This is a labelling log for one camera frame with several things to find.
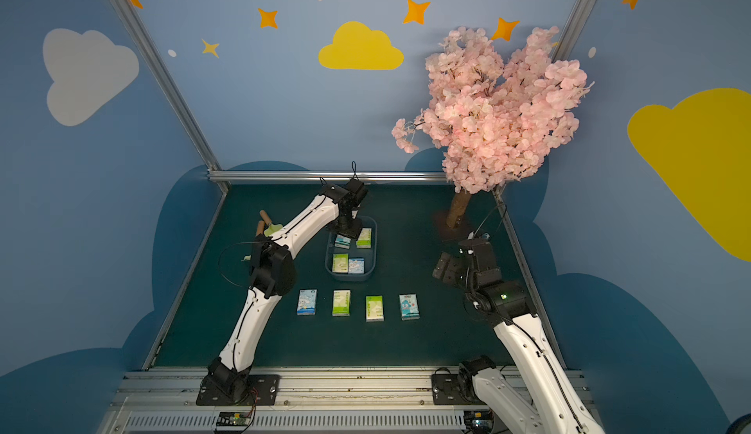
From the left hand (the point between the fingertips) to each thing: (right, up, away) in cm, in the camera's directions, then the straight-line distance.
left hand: (347, 228), depth 99 cm
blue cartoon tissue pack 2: (+20, -23, -12) cm, 33 cm away
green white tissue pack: (-1, -21, -11) cm, 24 cm away
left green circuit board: (-26, -47, -27) cm, 60 cm away
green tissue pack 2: (-2, -11, -3) cm, 12 cm away
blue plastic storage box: (+7, -9, +3) cm, 12 cm away
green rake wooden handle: (-33, 0, +8) cm, 34 cm away
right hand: (+32, -8, -23) cm, 40 cm away
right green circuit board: (+37, -48, -26) cm, 66 cm away
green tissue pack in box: (+6, -4, +2) cm, 7 cm away
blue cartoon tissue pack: (-12, -22, -11) cm, 27 cm away
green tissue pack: (+9, -23, -12) cm, 28 cm away
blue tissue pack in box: (+3, -12, -3) cm, 13 cm away
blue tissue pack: (-2, -5, +3) cm, 6 cm away
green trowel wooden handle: (-29, 0, +9) cm, 31 cm away
